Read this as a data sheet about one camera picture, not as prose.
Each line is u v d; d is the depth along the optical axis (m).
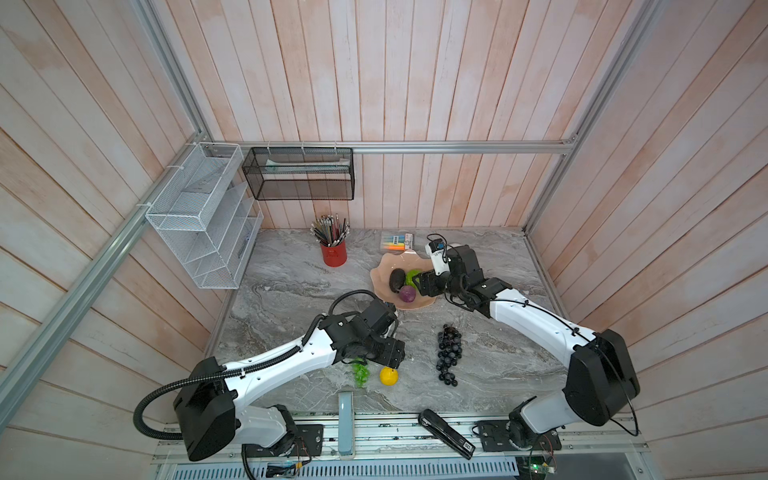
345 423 0.76
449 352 0.84
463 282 0.65
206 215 0.72
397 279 0.99
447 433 0.72
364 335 0.59
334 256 1.04
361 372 0.83
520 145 0.95
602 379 0.43
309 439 0.74
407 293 0.95
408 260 1.07
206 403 0.39
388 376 0.80
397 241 1.14
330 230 1.01
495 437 0.73
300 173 1.04
